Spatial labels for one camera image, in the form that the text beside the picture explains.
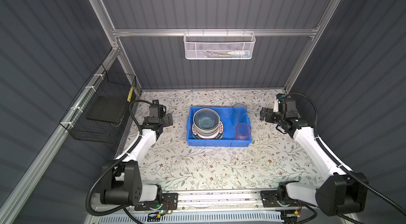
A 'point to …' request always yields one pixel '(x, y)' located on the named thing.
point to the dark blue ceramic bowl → (206, 119)
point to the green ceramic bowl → (206, 131)
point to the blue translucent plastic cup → (239, 114)
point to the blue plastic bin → (229, 138)
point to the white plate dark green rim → (220, 134)
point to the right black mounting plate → (269, 199)
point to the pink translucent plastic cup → (243, 131)
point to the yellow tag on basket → (129, 96)
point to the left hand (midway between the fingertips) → (159, 117)
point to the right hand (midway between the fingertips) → (271, 113)
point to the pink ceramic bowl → (207, 136)
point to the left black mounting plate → (169, 202)
